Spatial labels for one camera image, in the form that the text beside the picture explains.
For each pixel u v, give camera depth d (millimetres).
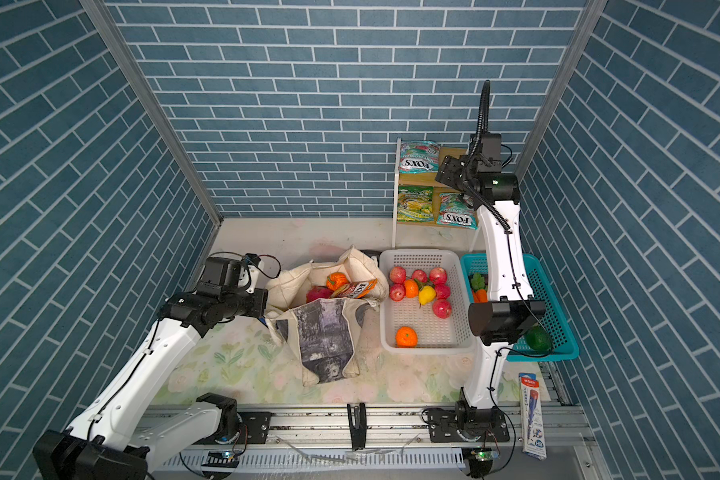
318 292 889
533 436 721
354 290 824
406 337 844
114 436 385
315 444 733
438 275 989
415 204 992
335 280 931
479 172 577
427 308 951
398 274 970
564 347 807
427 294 937
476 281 984
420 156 889
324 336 754
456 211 985
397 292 937
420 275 989
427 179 868
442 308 895
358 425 733
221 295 577
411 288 938
